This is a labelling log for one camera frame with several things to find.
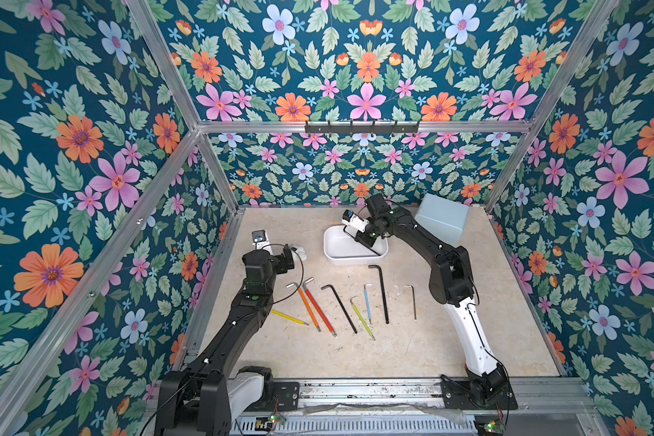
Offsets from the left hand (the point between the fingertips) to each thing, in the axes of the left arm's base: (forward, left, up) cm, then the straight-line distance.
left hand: (275, 245), depth 84 cm
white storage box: (+8, -20, -16) cm, 27 cm away
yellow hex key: (-16, -2, -19) cm, 25 cm away
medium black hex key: (-13, -20, -19) cm, 30 cm away
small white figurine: (+7, -5, -16) cm, 18 cm away
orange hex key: (-4, -3, -19) cm, 19 cm away
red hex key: (-13, -11, -19) cm, 26 cm away
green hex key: (-19, -26, -20) cm, 38 cm away
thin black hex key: (+8, -27, -11) cm, 30 cm away
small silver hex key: (-13, -45, -20) cm, 50 cm away
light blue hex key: (-12, -28, -20) cm, 37 cm away
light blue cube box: (+10, -58, -4) cm, 59 cm away
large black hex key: (+1, -34, -19) cm, 39 cm away
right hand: (+12, -28, -12) cm, 33 cm away
